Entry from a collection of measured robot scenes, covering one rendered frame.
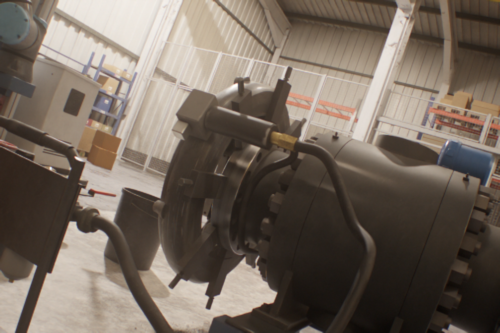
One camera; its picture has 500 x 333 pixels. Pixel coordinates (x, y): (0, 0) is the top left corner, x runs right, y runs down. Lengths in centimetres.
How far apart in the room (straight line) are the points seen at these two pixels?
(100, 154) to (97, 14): 446
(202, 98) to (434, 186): 71
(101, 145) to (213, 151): 693
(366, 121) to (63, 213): 856
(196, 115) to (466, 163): 96
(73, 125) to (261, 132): 150
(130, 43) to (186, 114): 1121
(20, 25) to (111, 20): 1009
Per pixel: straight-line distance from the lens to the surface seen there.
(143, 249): 255
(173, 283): 153
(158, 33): 1269
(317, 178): 141
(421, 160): 157
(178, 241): 152
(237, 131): 134
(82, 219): 106
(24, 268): 119
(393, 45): 981
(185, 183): 135
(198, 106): 140
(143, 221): 250
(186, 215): 147
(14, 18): 204
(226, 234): 160
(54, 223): 105
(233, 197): 154
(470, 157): 182
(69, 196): 103
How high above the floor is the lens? 63
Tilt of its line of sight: 1 degrees up
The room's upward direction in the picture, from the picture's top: 21 degrees clockwise
